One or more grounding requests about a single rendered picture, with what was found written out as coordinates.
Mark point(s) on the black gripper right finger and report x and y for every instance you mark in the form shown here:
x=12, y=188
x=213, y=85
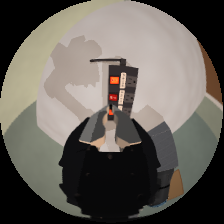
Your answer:
x=130, y=133

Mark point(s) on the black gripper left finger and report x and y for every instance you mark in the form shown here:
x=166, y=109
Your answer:
x=90, y=132

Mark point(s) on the black power strip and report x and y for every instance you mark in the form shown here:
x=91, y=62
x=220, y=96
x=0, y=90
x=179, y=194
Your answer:
x=122, y=81

